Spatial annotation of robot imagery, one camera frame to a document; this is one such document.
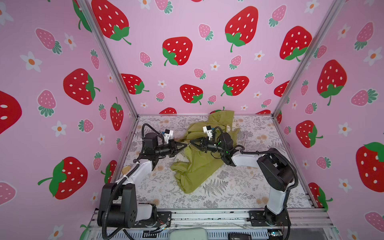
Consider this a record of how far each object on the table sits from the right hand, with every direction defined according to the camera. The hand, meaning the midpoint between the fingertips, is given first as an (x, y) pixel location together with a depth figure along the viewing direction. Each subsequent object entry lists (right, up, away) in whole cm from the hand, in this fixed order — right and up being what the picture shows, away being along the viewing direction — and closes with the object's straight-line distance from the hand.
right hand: (190, 143), depth 78 cm
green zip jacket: (+5, -16, +14) cm, 22 cm away
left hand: (-2, -2, 0) cm, 3 cm away
